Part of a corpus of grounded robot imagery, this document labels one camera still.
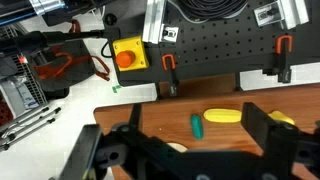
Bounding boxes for grey wire rack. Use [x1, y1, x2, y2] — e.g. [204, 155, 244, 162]
[0, 24, 49, 128]

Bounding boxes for yellow toy pepper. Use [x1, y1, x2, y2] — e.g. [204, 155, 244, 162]
[267, 110, 296, 126]

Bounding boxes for orange black bar clamp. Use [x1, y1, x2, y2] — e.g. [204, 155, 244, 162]
[263, 34, 294, 84]
[161, 53, 180, 98]

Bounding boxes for yellow toy corn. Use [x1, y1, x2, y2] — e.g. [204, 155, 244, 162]
[203, 108, 243, 124]

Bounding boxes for white aluminium extrusion rail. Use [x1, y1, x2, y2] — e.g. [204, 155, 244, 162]
[142, 0, 167, 45]
[279, 0, 310, 30]

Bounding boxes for teal toy cucumber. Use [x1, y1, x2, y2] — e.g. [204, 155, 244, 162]
[190, 113, 205, 141]

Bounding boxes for black tripod legs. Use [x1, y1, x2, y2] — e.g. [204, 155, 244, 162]
[0, 106, 63, 153]

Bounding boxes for metal bracket with tag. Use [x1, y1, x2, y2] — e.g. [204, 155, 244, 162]
[253, 2, 285, 28]
[161, 25, 180, 43]

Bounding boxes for black bag with red straps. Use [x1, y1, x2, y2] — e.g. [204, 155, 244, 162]
[29, 39, 112, 99]

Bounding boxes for black perforated mounting board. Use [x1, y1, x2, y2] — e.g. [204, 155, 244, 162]
[117, 0, 320, 101]

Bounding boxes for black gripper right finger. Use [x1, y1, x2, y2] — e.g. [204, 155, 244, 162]
[240, 101, 320, 175]

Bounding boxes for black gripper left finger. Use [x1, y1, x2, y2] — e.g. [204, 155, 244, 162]
[59, 103, 148, 180]

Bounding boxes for white pot with teal rim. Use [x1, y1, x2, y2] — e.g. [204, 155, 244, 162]
[165, 142, 188, 154]

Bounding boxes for yellow emergency stop box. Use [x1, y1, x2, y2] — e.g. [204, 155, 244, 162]
[112, 35, 150, 73]

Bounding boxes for black emergency stop cable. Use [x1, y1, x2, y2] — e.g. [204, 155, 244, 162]
[100, 40, 115, 59]

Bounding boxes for coiled black cable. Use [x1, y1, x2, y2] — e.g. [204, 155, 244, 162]
[175, 0, 249, 20]

